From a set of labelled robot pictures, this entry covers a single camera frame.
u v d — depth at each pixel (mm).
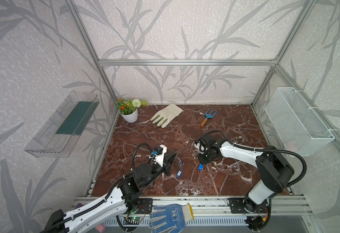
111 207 511
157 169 629
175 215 707
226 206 752
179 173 826
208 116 1136
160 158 616
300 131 625
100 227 663
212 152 651
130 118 1042
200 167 867
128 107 992
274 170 451
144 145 582
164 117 1107
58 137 632
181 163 889
